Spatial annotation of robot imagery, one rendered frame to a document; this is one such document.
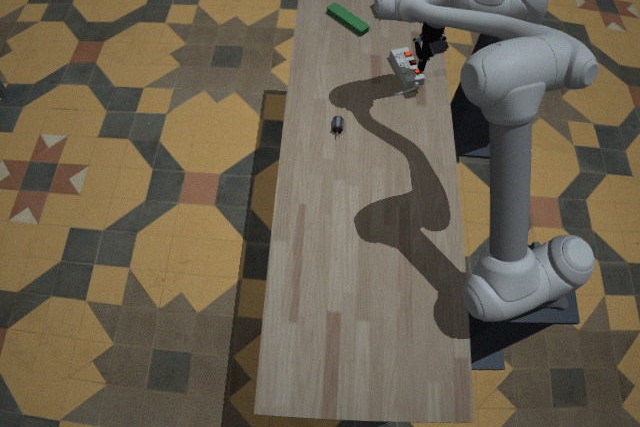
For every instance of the green long box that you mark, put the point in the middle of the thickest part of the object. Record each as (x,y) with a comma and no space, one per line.
(348,19)

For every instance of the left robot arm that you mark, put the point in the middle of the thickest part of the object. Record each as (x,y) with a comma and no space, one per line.
(510,77)

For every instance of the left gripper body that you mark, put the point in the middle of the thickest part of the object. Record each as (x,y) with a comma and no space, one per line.
(430,32)

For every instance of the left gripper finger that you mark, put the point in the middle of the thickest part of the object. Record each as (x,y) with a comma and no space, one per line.
(421,52)
(429,53)

